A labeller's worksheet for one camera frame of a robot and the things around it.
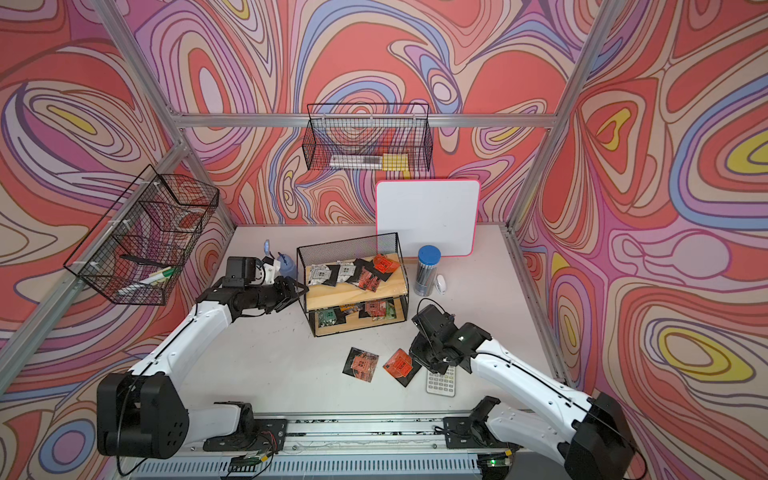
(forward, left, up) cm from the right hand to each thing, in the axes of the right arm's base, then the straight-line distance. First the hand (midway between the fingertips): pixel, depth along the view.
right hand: (416, 362), depth 78 cm
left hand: (+18, +30, +8) cm, 36 cm away
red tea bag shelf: (+19, +11, -4) cm, 22 cm away
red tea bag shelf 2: (+25, +7, +10) cm, 28 cm away
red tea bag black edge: (+2, +15, -7) cm, 17 cm away
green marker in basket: (+16, +61, +21) cm, 67 cm away
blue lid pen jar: (+26, -6, +11) cm, 29 cm away
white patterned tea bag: (+22, +25, +10) cm, 35 cm away
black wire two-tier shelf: (+19, +16, +10) cm, 27 cm away
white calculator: (-4, -7, -7) cm, 11 cm away
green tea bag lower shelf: (+17, +26, -6) cm, 32 cm away
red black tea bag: (+2, +3, -7) cm, 8 cm away
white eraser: (+27, -11, -4) cm, 30 cm away
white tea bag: (+23, +19, +10) cm, 31 cm away
